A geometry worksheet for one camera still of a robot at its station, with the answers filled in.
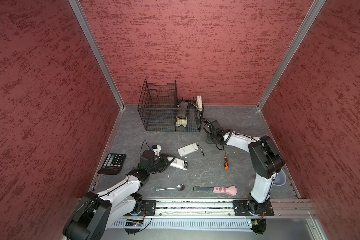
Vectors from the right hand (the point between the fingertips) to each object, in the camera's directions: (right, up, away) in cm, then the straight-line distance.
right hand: (210, 141), depth 99 cm
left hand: (-22, -9, -16) cm, 29 cm away
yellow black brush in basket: (-20, +15, +8) cm, 26 cm away
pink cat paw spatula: (+8, -23, -21) cm, 32 cm away
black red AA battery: (-6, -7, -4) cm, 10 cm away
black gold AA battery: (-8, -3, -1) cm, 9 cm away
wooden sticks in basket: (-7, +27, -2) cm, 28 cm away
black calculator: (-60, -12, -11) cm, 63 cm away
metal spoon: (-20, -22, -19) cm, 36 cm away
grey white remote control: (-15, -5, -4) cm, 16 cm away
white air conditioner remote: (-21, -10, -16) cm, 28 cm away
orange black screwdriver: (+8, -11, -10) cm, 17 cm away
